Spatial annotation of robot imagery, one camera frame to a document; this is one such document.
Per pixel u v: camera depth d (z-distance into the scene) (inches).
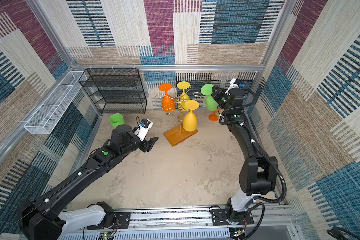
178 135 41.5
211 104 34.1
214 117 45.3
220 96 27.8
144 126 24.4
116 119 37.8
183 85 34.2
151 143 26.0
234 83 28.0
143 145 26.0
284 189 15.1
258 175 17.6
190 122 32.6
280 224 28.9
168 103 36.1
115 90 43.4
